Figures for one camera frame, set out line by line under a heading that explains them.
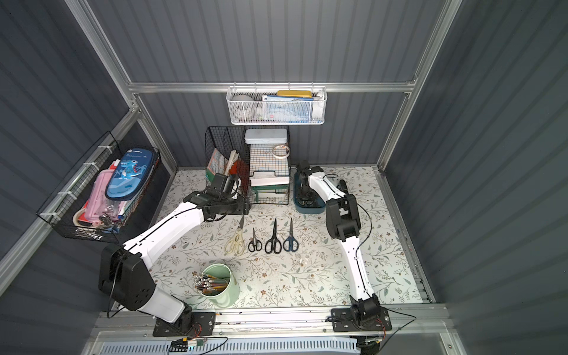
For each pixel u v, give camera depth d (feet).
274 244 2.99
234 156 3.62
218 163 3.70
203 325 2.43
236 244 2.99
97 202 2.22
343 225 2.17
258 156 3.22
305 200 3.43
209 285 2.15
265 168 3.01
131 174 2.28
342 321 2.38
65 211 2.03
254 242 3.06
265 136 3.35
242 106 2.75
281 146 3.33
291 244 3.02
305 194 3.01
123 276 1.52
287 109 2.84
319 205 3.43
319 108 2.82
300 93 2.90
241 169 3.43
